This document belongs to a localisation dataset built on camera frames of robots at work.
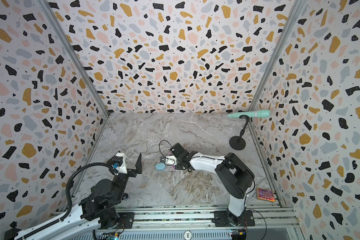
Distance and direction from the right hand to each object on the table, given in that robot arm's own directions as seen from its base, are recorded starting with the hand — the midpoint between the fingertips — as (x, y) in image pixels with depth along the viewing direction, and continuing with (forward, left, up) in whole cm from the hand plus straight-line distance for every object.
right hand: (177, 155), depth 92 cm
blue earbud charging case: (-7, +10, -2) cm, 12 cm away
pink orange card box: (-21, -50, -5) cm, 54 cm away
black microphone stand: (+14, -41, -7) cm, 44 cm away
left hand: (-11, +18, +22) cm, 31 cm away
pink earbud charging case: (-7, +2, -2) cm, 7 cm away
